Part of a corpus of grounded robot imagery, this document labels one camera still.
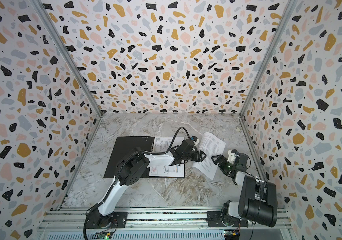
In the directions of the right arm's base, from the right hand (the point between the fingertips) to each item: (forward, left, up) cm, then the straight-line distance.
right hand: (214, 158), depth 91 cm
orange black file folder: (+13, +60, -5) cm, 62 cm away
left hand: (+2, +6, 0) cm, 6 cm away
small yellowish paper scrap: (+28, -23, -6) cm, 36 cm away
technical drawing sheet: (+12, +34, -5) cm, 37 cm away
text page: (+10, +1, -2) cm, 10 cm away
